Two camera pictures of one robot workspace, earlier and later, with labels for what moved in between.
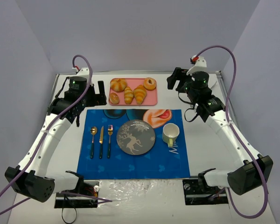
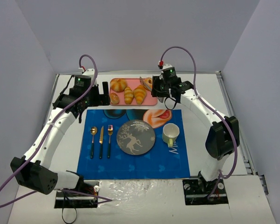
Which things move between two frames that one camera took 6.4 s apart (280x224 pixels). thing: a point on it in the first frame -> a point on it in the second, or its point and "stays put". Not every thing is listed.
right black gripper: [175, 77] -> [156, 87]
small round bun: [114, 98] stays put
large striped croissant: [139, 93] stays put
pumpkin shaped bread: [118, 85] stays put
